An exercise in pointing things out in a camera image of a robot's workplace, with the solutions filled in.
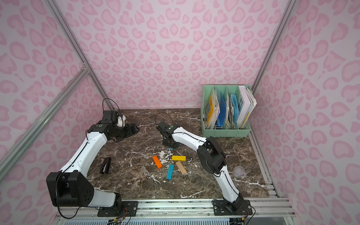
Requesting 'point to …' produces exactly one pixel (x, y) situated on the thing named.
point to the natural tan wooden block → (181, 167)
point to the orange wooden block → (157, 161)
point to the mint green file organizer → (217, 131)
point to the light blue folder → (235, 108)
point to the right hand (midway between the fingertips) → (167, 146)
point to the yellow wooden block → (178, 158)
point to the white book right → (250, 103)
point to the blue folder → (222, 109)
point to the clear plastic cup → (238, 171)
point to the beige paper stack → (230, 117)
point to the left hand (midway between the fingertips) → (134, 129)
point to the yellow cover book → (213, 110)
